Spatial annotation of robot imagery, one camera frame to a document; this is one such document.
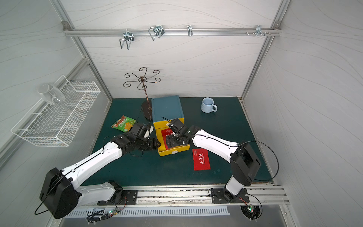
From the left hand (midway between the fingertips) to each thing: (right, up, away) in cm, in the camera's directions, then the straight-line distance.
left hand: (158, 145), depth 80 cm
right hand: (+8, +2, +3) cm, 9 cm away
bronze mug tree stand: (-15, +24, +30) cm, 41 cm away
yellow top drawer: (+4, +12, 0) cm, 13 cm away
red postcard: (+2, +6, +10) cm, 12 cm away
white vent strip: (-7, -31, -10) cm, 33 cm away
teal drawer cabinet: (+3, +21, +6) cm, 22 cm away
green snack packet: (-29, +10, +21) cm, 37 cm away
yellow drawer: (+3, -2, -2) cm, 4 cm away
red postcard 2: (+26, -11, +6) cm, 29 cm away
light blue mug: (+34, +24, +29) cm, 50 cm away
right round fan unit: (+51, -33, -8) cm, 61 cm away
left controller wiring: (-25, -30, -14) cm, 42 cm away
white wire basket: (-45, +14, -13) cm, 49 cm away
